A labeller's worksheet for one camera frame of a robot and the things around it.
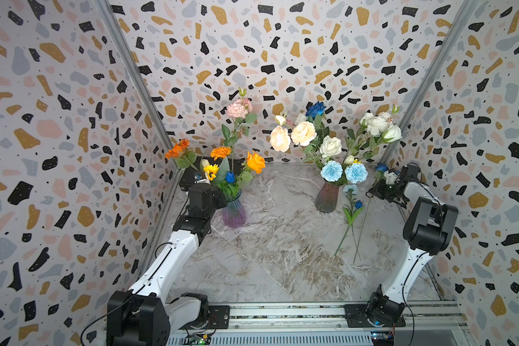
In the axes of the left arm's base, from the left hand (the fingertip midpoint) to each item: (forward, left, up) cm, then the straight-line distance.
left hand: (220, 189), depth 82 cm
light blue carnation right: (-3, -48, +12) cm, 49 cm away
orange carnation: (+6, -2, +13) cm, 14 cm away
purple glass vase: (+4, -2, -25) cm, 25 cm away
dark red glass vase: (+4, -44, -13) cm, 46 cm away
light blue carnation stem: (+15, -60, -19) cm, 64 cm away
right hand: (+11, -67, -14) cm, 70 cm away
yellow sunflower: (0, +1, +10) cm, 10 cm away
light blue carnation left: (-2, -40, +11) cm, 42 cm away
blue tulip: (+5, -61, -21) cm, 65 cm away
